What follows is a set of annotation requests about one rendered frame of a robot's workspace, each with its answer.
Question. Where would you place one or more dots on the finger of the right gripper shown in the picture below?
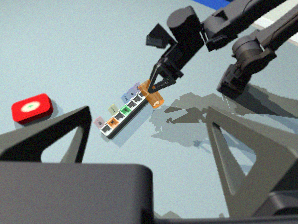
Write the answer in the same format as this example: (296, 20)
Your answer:
(170, 80)
(159, 83)

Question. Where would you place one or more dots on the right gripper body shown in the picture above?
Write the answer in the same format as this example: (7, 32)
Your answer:
(174, 69)

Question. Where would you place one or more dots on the white weekly pill organiser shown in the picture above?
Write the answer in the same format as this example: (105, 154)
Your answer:
(132, 99)

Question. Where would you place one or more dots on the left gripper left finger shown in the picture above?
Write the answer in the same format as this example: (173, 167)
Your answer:
(27, 144)

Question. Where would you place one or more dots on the orange translucent pill bottle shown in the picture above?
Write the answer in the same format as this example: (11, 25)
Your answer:
(154, 99)

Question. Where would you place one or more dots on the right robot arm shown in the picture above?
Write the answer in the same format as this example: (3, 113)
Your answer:
(222, 27)

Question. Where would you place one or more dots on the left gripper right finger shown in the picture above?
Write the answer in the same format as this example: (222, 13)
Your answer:
(274, 171)

